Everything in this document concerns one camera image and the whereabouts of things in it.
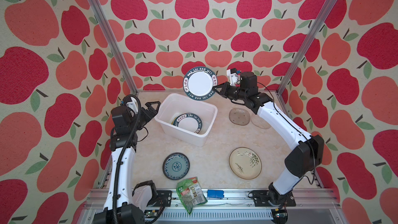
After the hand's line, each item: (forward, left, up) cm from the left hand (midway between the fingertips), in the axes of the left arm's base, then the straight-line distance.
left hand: (157, 108), depth 72 cm
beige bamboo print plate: (-15, -46, -30) cm, 57 cm away
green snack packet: (-30, -16, -29) cm, 45 cm away
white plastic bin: (+18, -3, -19) cm, 26 cm away
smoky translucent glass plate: (+16, -48, -27) cm, 58 cm away
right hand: (+9, -27, +4) cm, 29 cm away
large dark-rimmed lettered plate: (+11, -14, -26) cm, 32 cm away
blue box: (-30, -29, -31) cm, 52 cm away
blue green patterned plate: (-17, -7, -30) cm, 35 cm away
